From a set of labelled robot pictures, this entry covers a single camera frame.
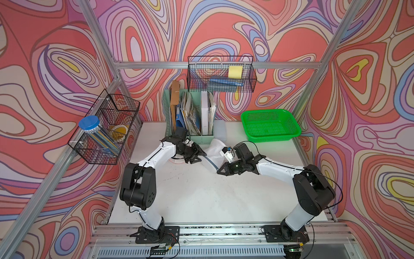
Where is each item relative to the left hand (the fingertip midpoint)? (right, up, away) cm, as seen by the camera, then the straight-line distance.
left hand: (205, 155), depth 86 cm
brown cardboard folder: (-17, +30, -1) cm, 34 cm away
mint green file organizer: (-4, +8, +19) cm, 21 cm away
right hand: (+8, -11, 0) cm, 13 cm away
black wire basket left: (-43, +20, -7) cm, 48 cm away
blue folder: (-15, +20, +7) cm, 26 cm away
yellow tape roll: (-38, +12, -15) cm, 43 cm away
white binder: (-1, +24, +8) cm, 25 cm away
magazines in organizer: (-9, +24, +8) cm, 27 cm away
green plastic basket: (+47, +18, +33) cm, 60 cm away
